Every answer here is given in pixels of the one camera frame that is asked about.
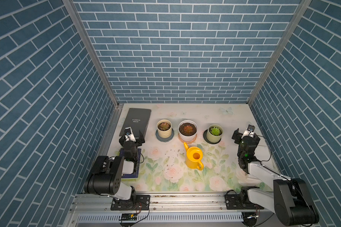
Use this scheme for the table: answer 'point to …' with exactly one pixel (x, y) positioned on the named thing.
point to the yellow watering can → (193, 157)
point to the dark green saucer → (204, 135)
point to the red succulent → (188, 129)
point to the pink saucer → (187, 142)
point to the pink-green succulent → (164, 126)
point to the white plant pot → (184, 136)
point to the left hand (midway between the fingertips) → (136, 131)
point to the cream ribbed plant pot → (163, 134)
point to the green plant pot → (212, 137)
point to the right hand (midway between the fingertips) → (247, 131)
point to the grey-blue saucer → (164, 139)
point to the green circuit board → (129, 216)
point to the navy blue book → (135, 175)
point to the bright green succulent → (215, 131)
